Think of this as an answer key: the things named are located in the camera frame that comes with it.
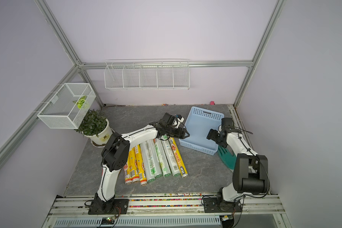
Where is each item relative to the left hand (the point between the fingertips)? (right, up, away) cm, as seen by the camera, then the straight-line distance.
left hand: (186, 135), depth 90 cm
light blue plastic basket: (+11, +7, +21) cm, 25 cm away
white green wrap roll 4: (-25, -11, -1) cm, 27 cm away
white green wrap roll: (-10, -12, -2) cm, 16 cm away
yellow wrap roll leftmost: (-35, -21, -9) cm, 41 cm away
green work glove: (+26, -15, +1) cm, 30 cm away
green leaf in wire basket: (-63, +21, -8) cm, 67 cm away
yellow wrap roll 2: (-31, -21, -8) cm, 38 cm away
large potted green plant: (-57, +6, -2) cm, 58 cm away
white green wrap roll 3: (-20, -14, -3) cm, 25 cm away
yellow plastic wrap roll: (-5, -15, -3) cm, 16 cm away
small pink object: (+25, +25, +34) cm, 49 cm away
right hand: (+17, -1, +2) cm, 18 cm away
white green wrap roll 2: (-15, -15, -5) cm, 22 cm away
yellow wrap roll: (-28, -17, -5) cm, 33 cm away
